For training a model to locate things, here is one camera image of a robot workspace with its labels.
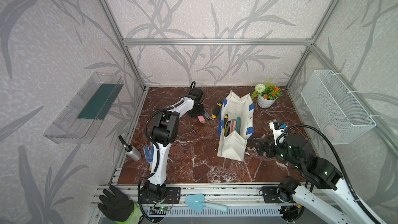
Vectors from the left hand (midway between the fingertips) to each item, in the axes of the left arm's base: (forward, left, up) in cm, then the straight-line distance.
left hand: (200, 113), depth 104 cm
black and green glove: (-53, +34, 0) cm, 63 cm away
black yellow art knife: (-8, -16, +2) cm, 18 cm away
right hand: (-28, -28, +21) cm, 45 cm away
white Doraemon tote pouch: (-27, -19, +9) cm, 35 cm away
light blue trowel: (-51, 0, 0) cm, 51 cm away
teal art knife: (-10, -24, +2) cm, 26 cm away
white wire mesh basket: (-23, -60, +34) cm, 72 cm away
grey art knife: (-1, -4, 0) cm, 4 cm away
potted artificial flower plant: (+6, -43, +12) cm, 45 cm away
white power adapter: (-31, -32, +32) cm, 55 cm away
